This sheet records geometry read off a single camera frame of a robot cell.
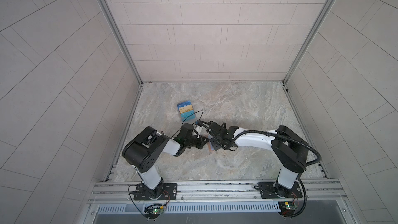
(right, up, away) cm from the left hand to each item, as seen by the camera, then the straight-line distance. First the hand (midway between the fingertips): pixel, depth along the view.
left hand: (211, 139), depth 89 cm
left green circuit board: (-25, -23, -23) cm, 41 cm away
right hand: (+1, -2, -1) cm, 3 cm away
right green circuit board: (+33, -24, -21) cm, 46 cm away
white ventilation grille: (-41, -23, -22) cm, 52 cm away
